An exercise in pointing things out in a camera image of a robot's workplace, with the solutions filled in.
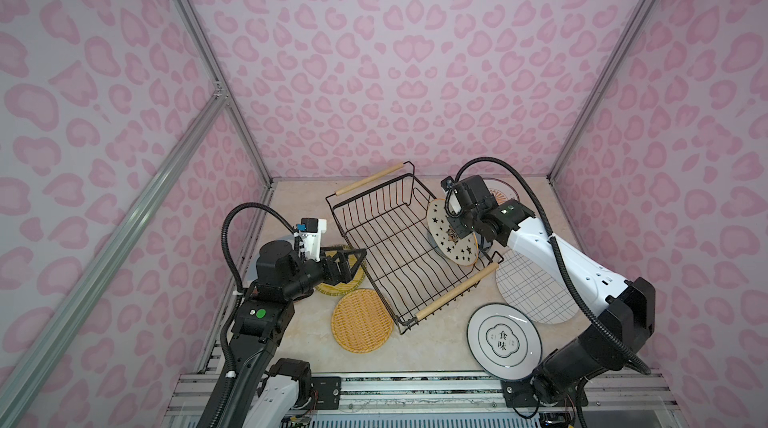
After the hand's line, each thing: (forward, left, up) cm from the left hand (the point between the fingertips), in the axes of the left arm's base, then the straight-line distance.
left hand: (354, 247), depth 69 cm
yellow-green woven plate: (+2, +6, -26) cm, 26 cm away
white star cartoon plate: (+9, -30, -17) cm, 35 cm away
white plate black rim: (-14, -38, -27) cm, 49 cm away
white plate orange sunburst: (+43, -52, -30) cm, 74 cm away
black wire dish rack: (+27, -6, -26) cm, 38 cm away
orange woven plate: (-8, 0, -27) cm, 28 cm away
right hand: (+14, -28, -5) cm, 32 cm away
